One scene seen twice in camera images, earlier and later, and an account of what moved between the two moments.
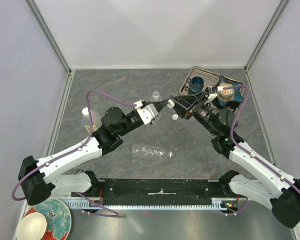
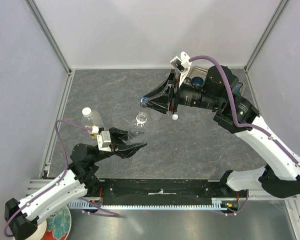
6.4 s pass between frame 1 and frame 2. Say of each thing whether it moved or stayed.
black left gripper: moved
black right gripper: moved
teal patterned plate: stayed
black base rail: stayed
